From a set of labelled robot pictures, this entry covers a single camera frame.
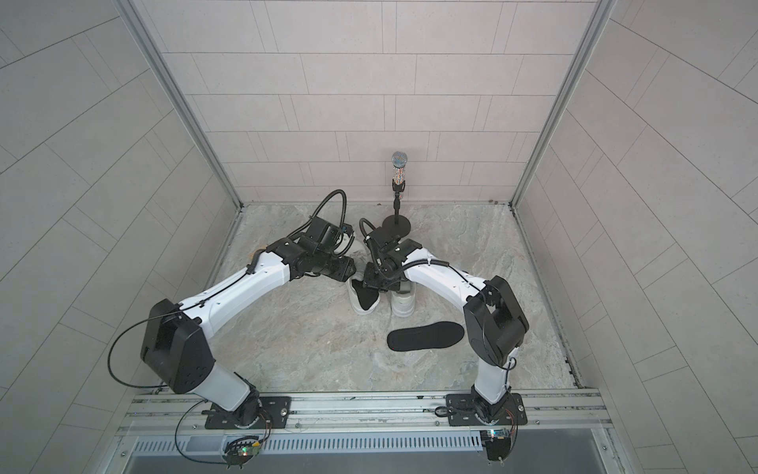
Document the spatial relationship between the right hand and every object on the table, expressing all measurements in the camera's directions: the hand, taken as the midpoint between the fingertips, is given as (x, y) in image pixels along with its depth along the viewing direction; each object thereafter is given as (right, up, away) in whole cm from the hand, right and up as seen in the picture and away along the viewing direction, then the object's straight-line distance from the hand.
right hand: (368, 286), depth 85 cm
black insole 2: (+18, -14, -1) cm, 23 cm away
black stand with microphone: (+9, +18, +26) cm, 33 cm away
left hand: (-3, +6, -1) cm, 7 cm away
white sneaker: (-1, +9, -9) cm, 13 cm away
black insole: (0, 0, -11) cm, 11 cm away
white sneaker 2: (+10, -4, -4) cm, 11 cm away
